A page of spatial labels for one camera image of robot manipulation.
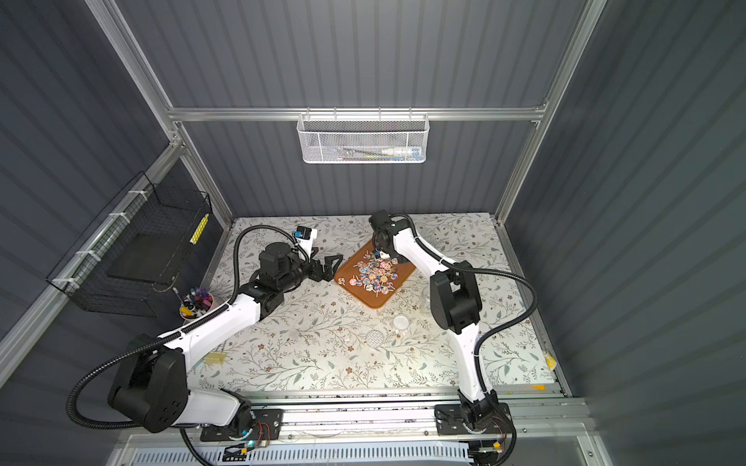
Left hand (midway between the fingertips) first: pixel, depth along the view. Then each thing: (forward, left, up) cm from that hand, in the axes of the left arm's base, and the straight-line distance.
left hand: (333, 254), depth 82 cm
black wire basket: (-4, +50, +6) cm, 51 cm away
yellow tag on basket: (+6, +39, +4) cm, 39 cm away
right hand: (+12, -28, -8) cm, 31 cm away
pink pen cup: (-11, +38, -8) cm, 41 cm away
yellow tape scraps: (-24, -63, -22) cm, 71 cm away
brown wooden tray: (+9, -22, -20) cm, 31 cm away
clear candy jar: (-21, -23, +11) cm, 33 cm away
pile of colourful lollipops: (+7, -12, -20) cm, 24 cm away
